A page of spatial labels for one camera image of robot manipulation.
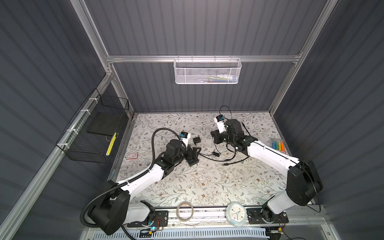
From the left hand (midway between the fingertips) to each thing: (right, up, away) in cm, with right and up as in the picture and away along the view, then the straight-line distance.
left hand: (195, 147), depth 83 cm
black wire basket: (-50, +8, -10) cm, 51 cm away
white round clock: (+20, -31, -11) cm, 39 cm away
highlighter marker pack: (+56, -1, +17) cm, 59 cm away
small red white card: (-41, -8, +13) cm, 44 cm away
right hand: (+10, +8, +3) cm, 13 cm away
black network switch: (-2, -11, +8) cm, 14 cm away
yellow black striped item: (-40, +3, -13) cm, 42 cm away
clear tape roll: (-9, -32, -9) cm, 35 cm away
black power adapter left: (+1, +2, +20) cm, 20 cm away
